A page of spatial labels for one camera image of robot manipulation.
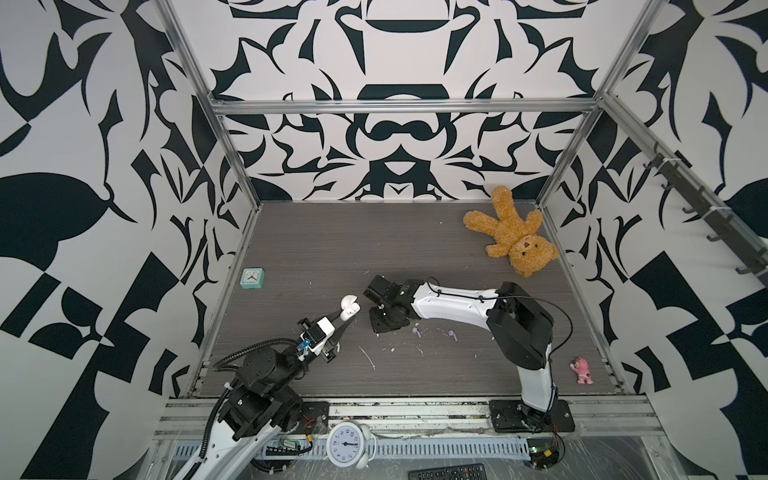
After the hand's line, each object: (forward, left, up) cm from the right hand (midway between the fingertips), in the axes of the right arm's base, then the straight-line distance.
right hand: (375, 326), depth 87 cm
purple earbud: (-1, -11, -1) cm, 12 cm away
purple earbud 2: (-2, -22, -2) cm, 22 cm away
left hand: (-6, +5, +25) cm, 26 cm away
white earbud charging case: (-6, +4, +26) cm, 27 cm away
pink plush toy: (-12, -55, -1) cm, 56 cm away
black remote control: (-33, -20, -2) cm, 39 cm away
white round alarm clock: (-28, +5, +1) cm, 29 cm away
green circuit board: (-30, -40, -4) cm, 50 cm away
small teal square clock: (+16, +39, +2) cm, 42 cm away
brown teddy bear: (+21, -49, +5) cm, 54 cm away
